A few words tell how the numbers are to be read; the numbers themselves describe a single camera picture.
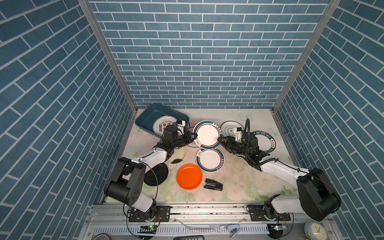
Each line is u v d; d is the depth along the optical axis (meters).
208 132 0.88
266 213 0.66
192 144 0.83
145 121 1.11
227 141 0.76
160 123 1.10
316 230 0.67
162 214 0.74
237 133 0.80
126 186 0.44
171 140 0.70
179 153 0.95
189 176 0.87
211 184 0.82
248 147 0.66
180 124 0.82
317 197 0.43
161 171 0.91
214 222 0.73
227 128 1.08
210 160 0.90
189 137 0.77
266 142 1.03
